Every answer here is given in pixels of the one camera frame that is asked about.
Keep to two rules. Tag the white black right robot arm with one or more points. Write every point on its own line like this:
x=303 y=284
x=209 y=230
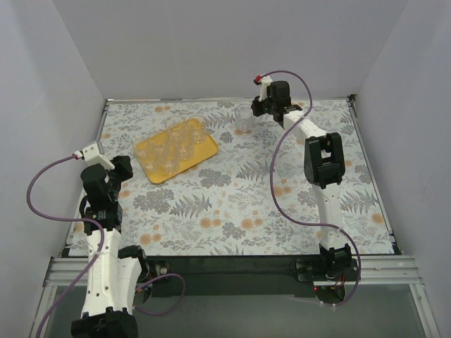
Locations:
x=324 y=169

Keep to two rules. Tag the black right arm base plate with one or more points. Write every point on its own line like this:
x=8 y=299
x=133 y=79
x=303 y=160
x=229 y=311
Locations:
x=328 y=285

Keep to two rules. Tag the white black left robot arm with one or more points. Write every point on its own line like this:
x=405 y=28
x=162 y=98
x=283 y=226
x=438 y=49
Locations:
x=111 y=279

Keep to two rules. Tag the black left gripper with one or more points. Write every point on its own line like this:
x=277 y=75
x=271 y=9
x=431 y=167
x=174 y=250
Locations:
x=122 y=167

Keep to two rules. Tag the floral patterned table mat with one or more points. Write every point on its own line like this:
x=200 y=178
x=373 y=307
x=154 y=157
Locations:
x=251 y=198

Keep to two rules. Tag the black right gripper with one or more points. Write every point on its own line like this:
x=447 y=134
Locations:
x=256 y=107

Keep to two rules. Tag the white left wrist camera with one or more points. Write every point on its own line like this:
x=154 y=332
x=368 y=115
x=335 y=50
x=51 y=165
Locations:
x=93 y=154

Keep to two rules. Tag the yellow plastic tray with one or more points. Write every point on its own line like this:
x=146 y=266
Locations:
x=202 y=152

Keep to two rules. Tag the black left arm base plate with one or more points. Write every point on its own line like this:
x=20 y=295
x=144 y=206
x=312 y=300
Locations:
x=156 y=274

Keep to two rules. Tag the clear drinking glass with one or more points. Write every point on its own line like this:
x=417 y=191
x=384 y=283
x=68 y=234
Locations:
x=160 y=144

